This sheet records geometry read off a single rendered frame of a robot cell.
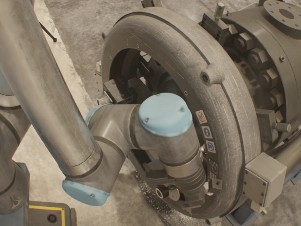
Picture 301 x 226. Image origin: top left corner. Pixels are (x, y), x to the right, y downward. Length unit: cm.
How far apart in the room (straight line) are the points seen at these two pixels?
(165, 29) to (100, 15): 183
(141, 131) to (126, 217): 98
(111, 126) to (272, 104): 60
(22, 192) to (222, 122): 56
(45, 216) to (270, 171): 83
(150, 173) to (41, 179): 102
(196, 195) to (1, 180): 48
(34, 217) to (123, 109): 72
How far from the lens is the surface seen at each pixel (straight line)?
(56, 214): 127
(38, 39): 46
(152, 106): 65
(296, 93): 118
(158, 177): 76
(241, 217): 162
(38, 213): 128
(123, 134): 68
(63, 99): 51
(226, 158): 85
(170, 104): 65
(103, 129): 68
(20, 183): 91
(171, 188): 113
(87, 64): 223
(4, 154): 79
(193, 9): 291
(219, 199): 97
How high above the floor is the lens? 148
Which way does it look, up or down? 49 degrees down
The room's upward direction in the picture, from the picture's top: 7 degrees clockwise
